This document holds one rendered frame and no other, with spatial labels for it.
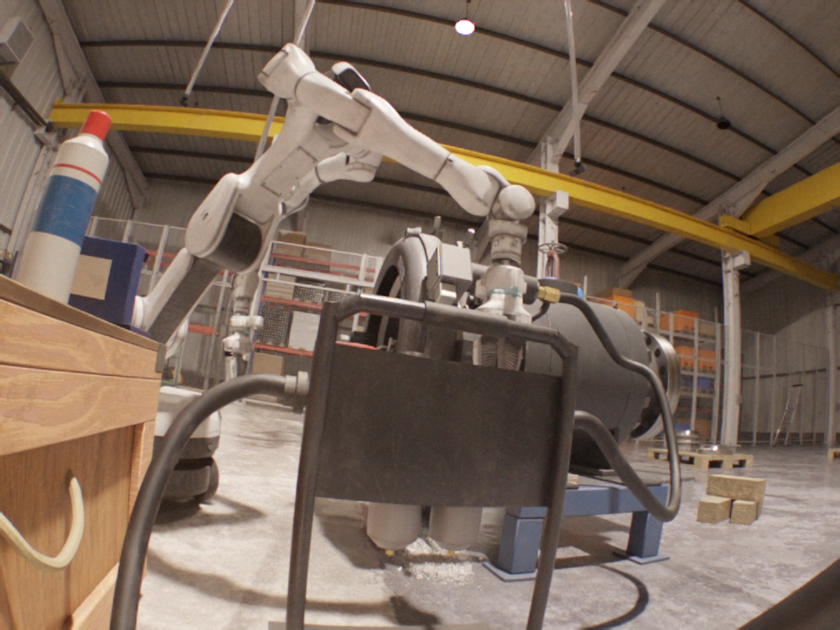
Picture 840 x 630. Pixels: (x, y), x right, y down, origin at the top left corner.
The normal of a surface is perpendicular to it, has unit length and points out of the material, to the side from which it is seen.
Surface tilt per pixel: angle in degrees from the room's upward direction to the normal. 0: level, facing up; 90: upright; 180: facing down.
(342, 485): 90
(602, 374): 93
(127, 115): 90
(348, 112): 125
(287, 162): 139
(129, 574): 52
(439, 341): 91
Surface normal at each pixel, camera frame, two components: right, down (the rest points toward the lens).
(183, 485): 0.93, 0.05
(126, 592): 0.47, -0.71
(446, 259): 0.32, -0.51
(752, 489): -0.94, -0.18
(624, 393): 0.26, 0.06
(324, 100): -0.27, 0.27
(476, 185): 0.25, -0.16
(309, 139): 0.50, 0.76
